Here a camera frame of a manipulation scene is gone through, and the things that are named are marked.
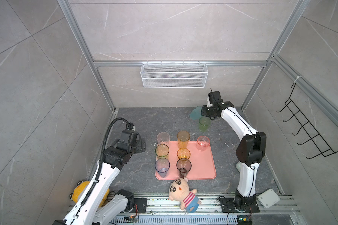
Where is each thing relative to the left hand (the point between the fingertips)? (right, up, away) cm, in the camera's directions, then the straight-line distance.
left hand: (134, 139), depth 74 cm
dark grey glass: (+27, -16, +5) cm, 32 cm away
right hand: (+42, +17, +21) cm, 49 cm away
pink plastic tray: (+42, -19, +17) cm, 49 cm away
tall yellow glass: (+28, -1, +16) cm, 32 cm away
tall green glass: (+14, -9, +12) cm, 20 cm away
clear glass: (+15, -1, +14) cm, 20 cm away
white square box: (+73, -32, 0) cm, 80 cm away
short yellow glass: (+28, -11, +15) cm, 33 cm away
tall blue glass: (+15, -16, +5) cm, 22 cm away
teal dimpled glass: (+36, +14, +16) cm, 42 cm away
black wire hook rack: (+85, -2, -16) cm, 87 cm away
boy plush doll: (+24, -26, -4) cm, 36 cm away
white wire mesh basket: (+22, +43, +27) cm, 55 cm away
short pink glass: (+42, -6, +23) cm, 48 cm away
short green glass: (+44, +8, +30) cm, 54 cm away
